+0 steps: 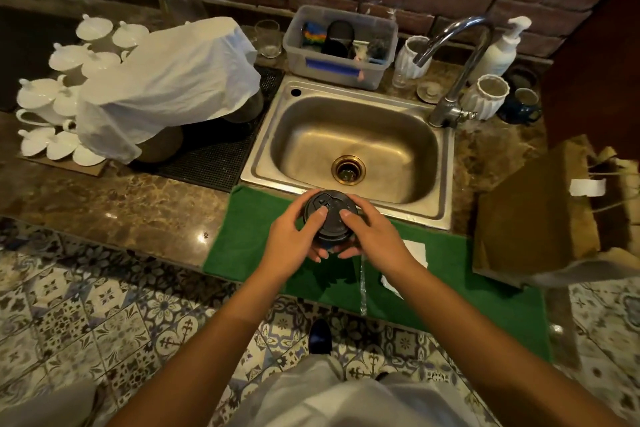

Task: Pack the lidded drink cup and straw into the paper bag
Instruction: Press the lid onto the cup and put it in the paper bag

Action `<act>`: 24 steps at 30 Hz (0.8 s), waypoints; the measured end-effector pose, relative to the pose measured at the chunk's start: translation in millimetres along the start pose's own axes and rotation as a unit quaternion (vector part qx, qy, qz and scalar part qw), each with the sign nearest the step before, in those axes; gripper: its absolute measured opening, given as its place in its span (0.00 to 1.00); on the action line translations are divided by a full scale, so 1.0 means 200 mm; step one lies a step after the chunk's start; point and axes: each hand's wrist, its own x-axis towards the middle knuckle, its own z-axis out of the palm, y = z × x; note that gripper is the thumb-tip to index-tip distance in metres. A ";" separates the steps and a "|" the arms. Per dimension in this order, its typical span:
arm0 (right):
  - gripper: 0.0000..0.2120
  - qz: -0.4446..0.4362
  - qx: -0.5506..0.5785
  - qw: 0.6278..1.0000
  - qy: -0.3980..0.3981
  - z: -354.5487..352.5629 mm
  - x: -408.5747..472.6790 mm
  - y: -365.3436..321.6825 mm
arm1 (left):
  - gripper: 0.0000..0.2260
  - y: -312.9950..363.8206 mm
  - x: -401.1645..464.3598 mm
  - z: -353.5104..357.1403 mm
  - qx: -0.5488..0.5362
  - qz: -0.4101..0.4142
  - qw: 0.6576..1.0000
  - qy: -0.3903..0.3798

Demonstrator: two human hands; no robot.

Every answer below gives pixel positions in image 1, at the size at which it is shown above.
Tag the person's right hand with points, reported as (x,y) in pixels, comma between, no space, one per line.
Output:
(382,244)

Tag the person's left hand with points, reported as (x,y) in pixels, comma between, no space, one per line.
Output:
(282,244)

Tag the person's right thumb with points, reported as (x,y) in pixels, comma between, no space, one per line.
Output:
(351,222)

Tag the person's left thumb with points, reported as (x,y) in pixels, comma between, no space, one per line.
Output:
(316,221)

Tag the cup with black lid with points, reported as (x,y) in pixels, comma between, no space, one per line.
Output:
(331,224)

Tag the person's left forearm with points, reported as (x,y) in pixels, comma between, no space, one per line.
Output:
(210,341)

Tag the person's right forearm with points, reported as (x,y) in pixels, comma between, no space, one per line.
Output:
(490,341)

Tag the clear plastic straw wrapper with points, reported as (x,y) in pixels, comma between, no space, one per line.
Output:
(363,286)

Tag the green mat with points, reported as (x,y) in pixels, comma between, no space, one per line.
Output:
(250,241)

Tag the white paper napkin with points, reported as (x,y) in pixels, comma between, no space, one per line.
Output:
(417,254)

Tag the stainless steel sink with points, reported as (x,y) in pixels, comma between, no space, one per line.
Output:
(350,136)

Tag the person's black shoe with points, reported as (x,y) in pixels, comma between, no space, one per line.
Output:
(320,336)

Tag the black drying mat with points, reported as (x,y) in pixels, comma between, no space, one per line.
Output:
(215,156)

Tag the small clear glass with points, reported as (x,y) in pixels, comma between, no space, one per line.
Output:
(400,77)

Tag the clear plastic storage container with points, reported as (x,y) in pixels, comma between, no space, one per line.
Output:
(340,69)

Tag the chrome faucet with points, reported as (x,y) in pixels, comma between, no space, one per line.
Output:
(452,91)

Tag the brown bowl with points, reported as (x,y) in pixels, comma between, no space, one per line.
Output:
(162,146)

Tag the white dish brush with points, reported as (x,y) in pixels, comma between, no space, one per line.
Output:
(360,49)

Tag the person's white clothing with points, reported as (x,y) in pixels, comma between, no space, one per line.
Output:
(350,396)

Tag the white ribbed ceramic cup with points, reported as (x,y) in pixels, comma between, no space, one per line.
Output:
(485,96)
(412,59)

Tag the dark scrubber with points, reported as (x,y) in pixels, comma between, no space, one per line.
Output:
(377,49)

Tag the black round lid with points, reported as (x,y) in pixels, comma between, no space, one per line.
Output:
(339,39)

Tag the brown paper bag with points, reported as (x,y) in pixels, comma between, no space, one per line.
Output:
(535,221)

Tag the multicoloured sponge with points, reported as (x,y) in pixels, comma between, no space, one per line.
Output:
(312,36)

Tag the clear glass tumbler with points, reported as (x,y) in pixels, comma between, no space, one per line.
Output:
(267,39)

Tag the white cloth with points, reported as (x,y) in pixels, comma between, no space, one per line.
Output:
(170,81)

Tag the dark blue mug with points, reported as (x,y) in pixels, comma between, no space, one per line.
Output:
(522,106)

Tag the white pump soap bottle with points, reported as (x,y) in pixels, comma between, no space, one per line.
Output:
(497,54)

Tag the wooden board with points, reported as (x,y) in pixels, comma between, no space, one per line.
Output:
(75,166)

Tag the group of white teapots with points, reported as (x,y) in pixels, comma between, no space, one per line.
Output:
(60,91)

